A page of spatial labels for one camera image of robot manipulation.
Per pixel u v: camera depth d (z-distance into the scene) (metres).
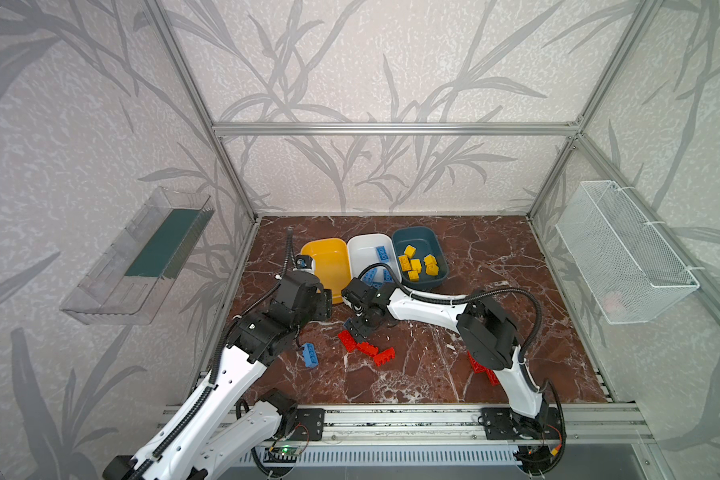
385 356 0.83
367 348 0.84
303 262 0.63
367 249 1.10
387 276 0.99
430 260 1.05
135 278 0.64
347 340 0.86
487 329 0.54
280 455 0.72
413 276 0.98
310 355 0.83
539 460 0.71
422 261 1.04
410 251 1.08
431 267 1.02
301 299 0.53
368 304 0.70
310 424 0.73
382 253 1.06
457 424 0.75
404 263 1.04
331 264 1.07
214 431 0.43
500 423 0.73
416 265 1.02
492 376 0.61
